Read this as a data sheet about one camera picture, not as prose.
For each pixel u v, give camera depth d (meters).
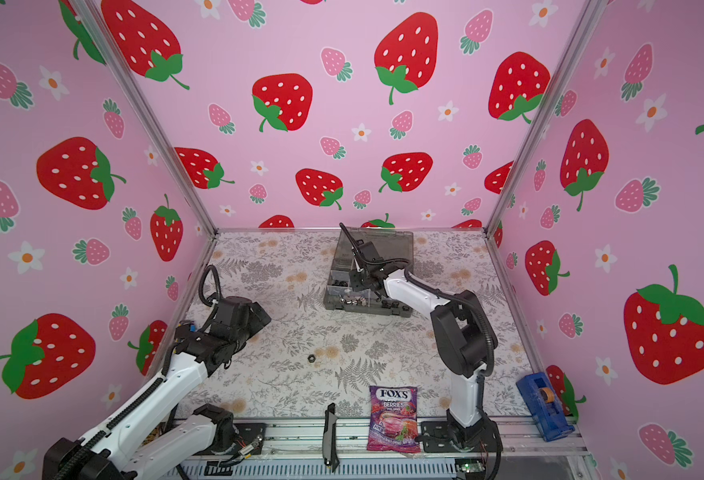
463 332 0.51
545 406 0.74
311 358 0.88
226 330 0.62
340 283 1.04
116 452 0.41
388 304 0.98
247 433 0.76
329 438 0.73
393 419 0.75
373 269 0.73
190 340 0.57
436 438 0.73
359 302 0.98
